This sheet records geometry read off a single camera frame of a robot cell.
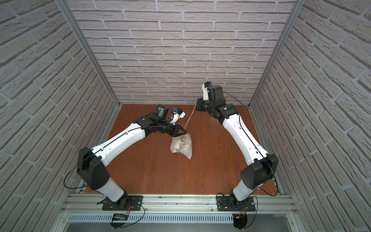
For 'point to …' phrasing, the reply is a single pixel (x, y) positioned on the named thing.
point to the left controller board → (118, 217)
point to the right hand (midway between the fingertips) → (192, 102)
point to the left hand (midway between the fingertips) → (185, 128)
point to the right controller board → (240, 221)
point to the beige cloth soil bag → (182, 144)
